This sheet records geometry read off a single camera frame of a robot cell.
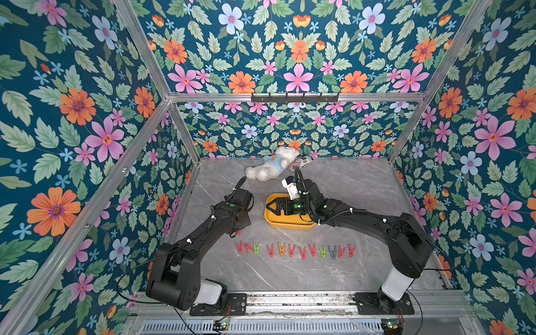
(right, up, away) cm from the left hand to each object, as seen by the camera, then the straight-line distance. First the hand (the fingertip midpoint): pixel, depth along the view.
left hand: (243, 223), depth 88 cm
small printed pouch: (+27, +28, +27) cm, 47 cm away
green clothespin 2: (+34, -12, -2) cm, 36 cm away
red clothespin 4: (+20, -12, -2) cm, 24 cm away
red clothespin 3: (+12, -12, -1) cm, 17 cm away
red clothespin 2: (+2, -10, -1) cm, 10 cm away
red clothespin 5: (+25, -12, -3) cm, 28 cm away
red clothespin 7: (+41, -12, -2) cm, 43 cm away
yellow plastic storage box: (+18, 0, +2) cm, 18 cm away
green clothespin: (+6, -10, -2) cm, 12 cm away
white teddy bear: (+11, +26, +19) cm, 34 cm away
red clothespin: (-1, -10, 0) cm, 10 cm away
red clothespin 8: (+46, -12, -2) cm, 47 cm away
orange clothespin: (+17, -10, -2) cm, 20 cm away
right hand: (+13, +9, -6) cm, 17 cm away
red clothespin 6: (+30, -11, -2) cm, 32 cm away
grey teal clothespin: (+37, -12, -3) cm, 39 cm away
